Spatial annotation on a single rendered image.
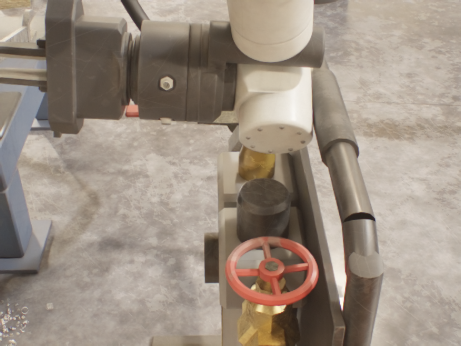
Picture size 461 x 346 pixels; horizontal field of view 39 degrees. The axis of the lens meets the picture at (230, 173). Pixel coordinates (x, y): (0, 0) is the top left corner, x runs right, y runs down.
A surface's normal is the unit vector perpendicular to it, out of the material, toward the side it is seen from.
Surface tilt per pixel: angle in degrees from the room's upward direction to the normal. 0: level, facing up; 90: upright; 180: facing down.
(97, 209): 0
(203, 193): 0
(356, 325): 89
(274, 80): 31
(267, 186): 0
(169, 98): 93
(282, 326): 90
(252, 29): 120
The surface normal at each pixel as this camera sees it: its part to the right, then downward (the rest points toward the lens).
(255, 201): 0.00, -0.80
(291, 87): 0.37, -0.35
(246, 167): -0.59, 0.48
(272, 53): -0.02, 0.92
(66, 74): 0.04, 0.37
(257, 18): -0.26, 0.90
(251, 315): -0.91, 0.25
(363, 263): -0.07, -0.66
